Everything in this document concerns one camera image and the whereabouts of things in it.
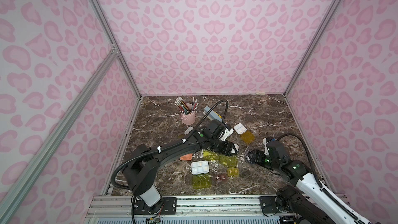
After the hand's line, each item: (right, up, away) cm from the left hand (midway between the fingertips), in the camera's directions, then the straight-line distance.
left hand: (234, 153), depth 76 cm
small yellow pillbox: (+1, -11, +6) cm, 13 cm away
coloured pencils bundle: (-28, +22, +21) cm, 42 cm away
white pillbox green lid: (-2, -8, +12) cm, 14 cm away
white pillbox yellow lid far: (+13, +4, +21) cm, 25 cm away
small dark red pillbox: (-5, -14, +5) cm, 16 cm away
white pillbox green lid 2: (-11, -6, +14) cm, 19 cm away
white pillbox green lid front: (-16, -16, +6) cm, 23 cm away
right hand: (+10, -3, +4) cm, 11 cm away
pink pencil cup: (-24, +15, +21) cm, 36 cm away
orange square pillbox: (-24, -6, +12) cm, 27 cm away
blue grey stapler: (-9, +18, +25) cm, 32 cm away
